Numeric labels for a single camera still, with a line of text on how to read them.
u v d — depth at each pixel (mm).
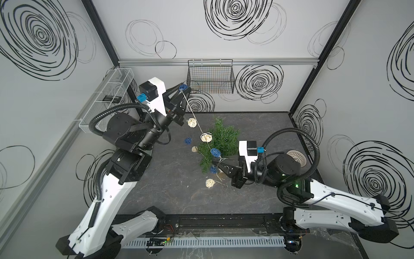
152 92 318
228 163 451
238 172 449
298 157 937
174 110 393
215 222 748
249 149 395
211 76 1239
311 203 428
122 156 382
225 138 678
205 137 480
